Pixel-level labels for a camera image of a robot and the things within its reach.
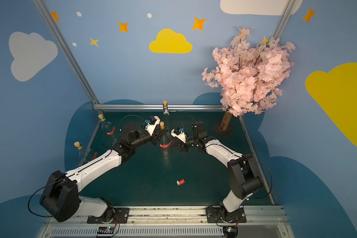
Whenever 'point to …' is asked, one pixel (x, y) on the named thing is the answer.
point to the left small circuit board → (106, 230)
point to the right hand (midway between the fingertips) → (175, 141)
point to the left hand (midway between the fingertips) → (165, 125)
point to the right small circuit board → (230, 232)
